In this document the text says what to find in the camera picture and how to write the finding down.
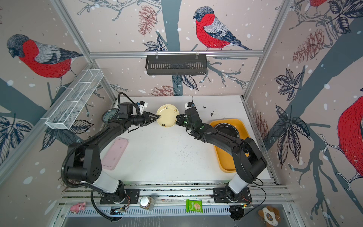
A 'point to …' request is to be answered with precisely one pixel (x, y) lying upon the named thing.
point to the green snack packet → (194, 205)
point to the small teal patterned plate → (108, 114)
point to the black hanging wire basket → (176, 65)
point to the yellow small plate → (168, 113)
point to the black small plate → (228, 129)
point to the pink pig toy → (80, 206)
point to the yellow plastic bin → (225, 160)
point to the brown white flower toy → (271, 216)
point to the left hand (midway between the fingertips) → (156, 117)
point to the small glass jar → (147, 203)
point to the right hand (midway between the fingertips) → (175, 117)
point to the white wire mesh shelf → (63, 114)
